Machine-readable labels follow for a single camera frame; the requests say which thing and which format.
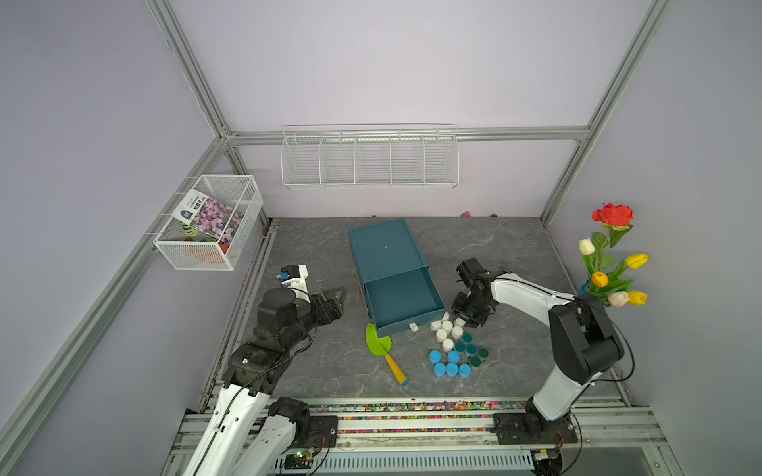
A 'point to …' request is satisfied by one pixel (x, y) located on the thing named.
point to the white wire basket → (181, 246)
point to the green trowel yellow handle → (382, 346)
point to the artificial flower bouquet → (602, 270)
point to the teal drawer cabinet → (386, 250)
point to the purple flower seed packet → (208, 215)
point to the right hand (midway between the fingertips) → (454, 316)
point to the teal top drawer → (403, 298)
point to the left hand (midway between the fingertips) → (335, 294)
